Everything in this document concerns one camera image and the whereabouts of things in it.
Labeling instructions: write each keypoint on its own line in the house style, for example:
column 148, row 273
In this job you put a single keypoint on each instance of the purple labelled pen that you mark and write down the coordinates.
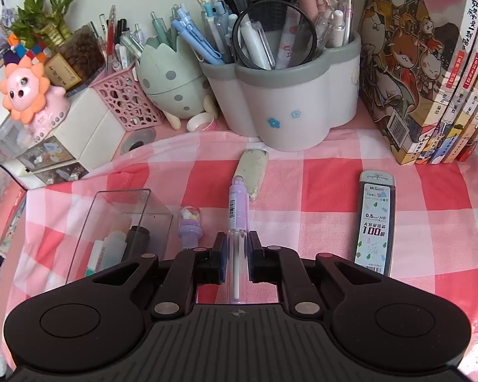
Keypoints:
column 238, row 203

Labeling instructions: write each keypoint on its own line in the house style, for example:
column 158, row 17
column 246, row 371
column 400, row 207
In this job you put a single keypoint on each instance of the cluster of blue white pens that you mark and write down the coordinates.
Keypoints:
column 213, row 12

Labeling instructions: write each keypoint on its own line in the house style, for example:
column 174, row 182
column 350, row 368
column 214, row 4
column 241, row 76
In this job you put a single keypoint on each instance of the washi tape roll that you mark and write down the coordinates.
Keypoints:
column 191, row 123

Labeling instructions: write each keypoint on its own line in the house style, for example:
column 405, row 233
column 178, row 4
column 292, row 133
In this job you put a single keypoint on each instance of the black rimmed magnifying glass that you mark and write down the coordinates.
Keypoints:
column 275, row 39

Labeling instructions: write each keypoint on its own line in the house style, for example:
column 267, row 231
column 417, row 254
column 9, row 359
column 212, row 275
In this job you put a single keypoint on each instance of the pink perforated pen holder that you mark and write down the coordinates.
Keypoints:
column 123, row 99

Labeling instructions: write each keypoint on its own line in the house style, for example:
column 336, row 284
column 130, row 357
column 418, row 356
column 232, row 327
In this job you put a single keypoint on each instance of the small purple capsule toy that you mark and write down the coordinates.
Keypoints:
column 190, row 230

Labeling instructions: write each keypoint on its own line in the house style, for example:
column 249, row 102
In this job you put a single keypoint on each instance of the clear plastic organizer box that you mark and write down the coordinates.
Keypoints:
column 143, row 211

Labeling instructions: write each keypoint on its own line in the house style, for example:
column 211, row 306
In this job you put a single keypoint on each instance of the brown filled clear jar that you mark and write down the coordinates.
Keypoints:
column 83, row 51

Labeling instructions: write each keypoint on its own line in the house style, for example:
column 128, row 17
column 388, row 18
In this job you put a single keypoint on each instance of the pencil lead refill case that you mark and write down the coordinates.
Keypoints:
column 376, row 223

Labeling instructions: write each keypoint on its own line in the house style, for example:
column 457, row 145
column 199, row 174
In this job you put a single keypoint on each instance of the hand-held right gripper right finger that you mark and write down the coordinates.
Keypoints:
column 253, row 260

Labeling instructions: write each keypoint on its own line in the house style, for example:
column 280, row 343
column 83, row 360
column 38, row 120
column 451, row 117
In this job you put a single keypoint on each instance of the white drawer cabinet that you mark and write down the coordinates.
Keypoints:
column 87, row 127

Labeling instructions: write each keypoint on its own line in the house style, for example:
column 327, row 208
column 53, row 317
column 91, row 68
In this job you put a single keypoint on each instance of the cluster of thin assorted pens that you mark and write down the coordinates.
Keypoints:
column 111, row 36

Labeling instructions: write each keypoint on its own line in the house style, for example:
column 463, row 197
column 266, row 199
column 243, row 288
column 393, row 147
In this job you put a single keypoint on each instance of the purple hanging charm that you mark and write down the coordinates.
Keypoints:
column 6, row 24

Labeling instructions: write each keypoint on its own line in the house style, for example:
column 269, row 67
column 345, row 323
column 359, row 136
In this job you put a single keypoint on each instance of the cat cover comic book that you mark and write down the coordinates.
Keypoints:
column 406, row 59

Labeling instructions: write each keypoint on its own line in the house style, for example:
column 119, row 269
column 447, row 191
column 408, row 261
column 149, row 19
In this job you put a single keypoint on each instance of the white eraser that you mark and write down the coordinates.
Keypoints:
column 255, row 167

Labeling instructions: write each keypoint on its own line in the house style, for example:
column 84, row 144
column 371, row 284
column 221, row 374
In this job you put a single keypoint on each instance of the gray flower-shaped pen holder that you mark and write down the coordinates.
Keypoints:
column 294, row 95

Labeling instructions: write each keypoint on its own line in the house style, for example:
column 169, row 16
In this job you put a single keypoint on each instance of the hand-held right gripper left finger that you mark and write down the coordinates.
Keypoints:
column 223, row 260

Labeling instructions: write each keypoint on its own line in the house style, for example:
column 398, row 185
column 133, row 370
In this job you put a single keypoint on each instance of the pink patterned box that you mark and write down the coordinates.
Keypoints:
column 4, row 207

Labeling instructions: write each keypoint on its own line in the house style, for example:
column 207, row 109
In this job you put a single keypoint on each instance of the cluster of green pens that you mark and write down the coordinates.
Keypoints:
column 159, row 28

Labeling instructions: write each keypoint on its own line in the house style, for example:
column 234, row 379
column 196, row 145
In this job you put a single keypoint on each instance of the pink orange lion toy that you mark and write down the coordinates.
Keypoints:
column 22, row 87

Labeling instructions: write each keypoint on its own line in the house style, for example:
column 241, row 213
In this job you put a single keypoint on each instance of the green egg-shaped pen holder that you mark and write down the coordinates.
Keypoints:
column 167, row 83

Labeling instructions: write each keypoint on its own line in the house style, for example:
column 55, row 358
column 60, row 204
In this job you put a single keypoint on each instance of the pink checkered tablecloth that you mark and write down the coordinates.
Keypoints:
column 314, row 191

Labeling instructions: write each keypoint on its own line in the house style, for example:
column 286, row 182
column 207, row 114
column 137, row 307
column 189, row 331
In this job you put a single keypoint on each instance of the colourful puzzle cube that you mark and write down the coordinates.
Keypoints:
column 36, row 51

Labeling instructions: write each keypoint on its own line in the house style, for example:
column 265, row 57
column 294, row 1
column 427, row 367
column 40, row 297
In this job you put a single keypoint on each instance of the clear small storage box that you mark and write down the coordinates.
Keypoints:
column 8, row 139

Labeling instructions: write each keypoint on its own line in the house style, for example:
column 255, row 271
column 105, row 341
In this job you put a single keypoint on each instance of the green bamboo plant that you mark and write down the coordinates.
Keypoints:
column 44, row 8

